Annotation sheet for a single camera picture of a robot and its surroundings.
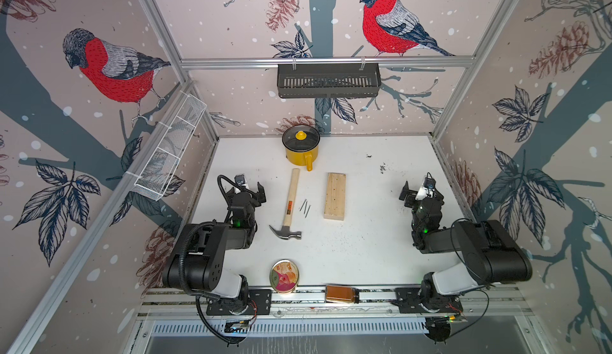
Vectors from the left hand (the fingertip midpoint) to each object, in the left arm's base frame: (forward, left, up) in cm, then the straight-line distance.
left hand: (249, 180), depth 91 cm
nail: (-5, -21, -10) cm, 24 cm away
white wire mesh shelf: (+9, +32, +9) cm, 34 cm away
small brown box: (-37, -34, -8) cm, 51 cm away
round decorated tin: (-33, -16, -7) cm, 37 cm away
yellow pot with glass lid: (+24, -19, -4) cm, 31 cm away
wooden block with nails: (-3, -34, -8) cm, 35 cm away
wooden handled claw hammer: (-16, -15, -10) cm, 24 cm away
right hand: (-1, -67, 0) cm, 67 cm away
